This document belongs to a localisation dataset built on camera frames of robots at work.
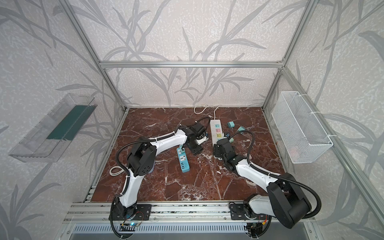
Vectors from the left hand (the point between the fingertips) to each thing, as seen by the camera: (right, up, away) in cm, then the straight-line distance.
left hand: (198, 144), depth 95 cm
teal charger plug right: (+30, +10, +10) cm, 34 cm away
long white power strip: (+12, +8, +7) cm, 17 cm away
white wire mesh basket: (+45, +9, -33) cm, 56 cm away
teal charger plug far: (+24, +13, +13) cm, 30 cm away
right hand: (+14, +3, -5) cm, 15 cm away
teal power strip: (-9, -8, -6) cm, 14 cm away
